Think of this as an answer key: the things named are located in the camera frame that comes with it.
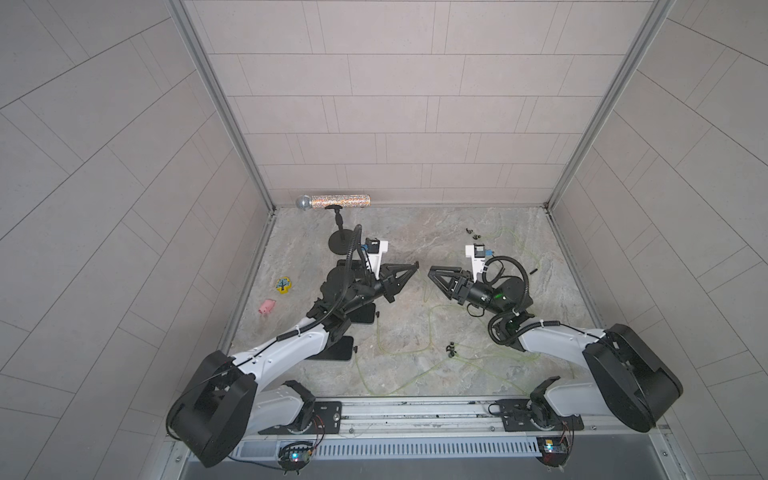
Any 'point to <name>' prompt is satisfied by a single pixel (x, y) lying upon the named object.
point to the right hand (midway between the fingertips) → (432, 279)
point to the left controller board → (295, 456)
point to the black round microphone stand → (341, 239)
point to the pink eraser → (267, 306)
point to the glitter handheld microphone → (306, 202)
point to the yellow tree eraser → (283, 284)
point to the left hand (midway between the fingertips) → (419, 272)
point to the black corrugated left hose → (358, 235)
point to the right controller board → (553, 450)
